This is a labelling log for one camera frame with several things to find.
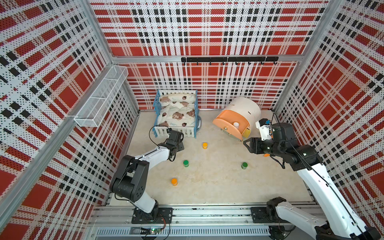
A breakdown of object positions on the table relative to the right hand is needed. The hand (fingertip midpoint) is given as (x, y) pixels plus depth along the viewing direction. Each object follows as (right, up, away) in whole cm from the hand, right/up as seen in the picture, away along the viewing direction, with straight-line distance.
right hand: (251, 142), depth 69 cm
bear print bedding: (-42, +19, +40) cm, 61 cm away
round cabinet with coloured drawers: (-2, +13, +19) cm, 23 cm away
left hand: (-38, -4, +26) cm, 46 cm away
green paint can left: (-33, -16, +20) cm, 42 cm away
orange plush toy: (+3, -4, -10) cm, 11 cm away
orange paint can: (-39, -24, +13) cm, 48 cm away
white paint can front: (-3, +8, +16) cm, 19 cm away
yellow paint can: (-21, -6, +30) cm, 37 cm away
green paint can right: (+3, -17, +20) cm, 26 cm away
